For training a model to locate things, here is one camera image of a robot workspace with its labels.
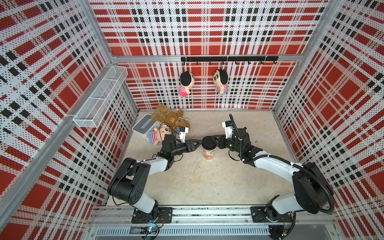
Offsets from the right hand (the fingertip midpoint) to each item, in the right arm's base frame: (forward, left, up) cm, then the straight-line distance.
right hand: (214, 137), depth 84 cm
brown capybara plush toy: (+27, +36, -9) cm, 45 cm away
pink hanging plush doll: (+35, +17, +14) cm, 41 cm away
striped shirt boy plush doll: (+9, +37, -10) cm, 40 cm away
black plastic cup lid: (-4, +4, +1) cm, 6 cm away
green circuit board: (-42, +33, -15) cm, 55 cm away
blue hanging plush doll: (+33, -5, +17) cm, 37 cm away
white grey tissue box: (+21, +48, -13) cm, 54 cm away
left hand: (-2, +7, -2) cm, 7 cm away
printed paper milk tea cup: (-7, +3, -8) cm, 11 cm away
